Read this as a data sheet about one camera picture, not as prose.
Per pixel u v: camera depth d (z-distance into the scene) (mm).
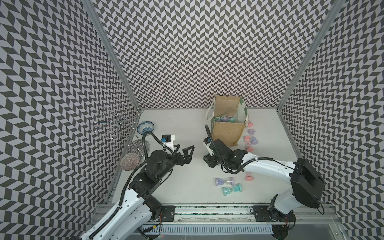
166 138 598
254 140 964
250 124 1048
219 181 803
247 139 983
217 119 1046
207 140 1320
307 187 427
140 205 477
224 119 1029
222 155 619
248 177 825
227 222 712
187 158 619
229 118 1044
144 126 1029
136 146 923
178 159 612
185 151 618
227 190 771
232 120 1023
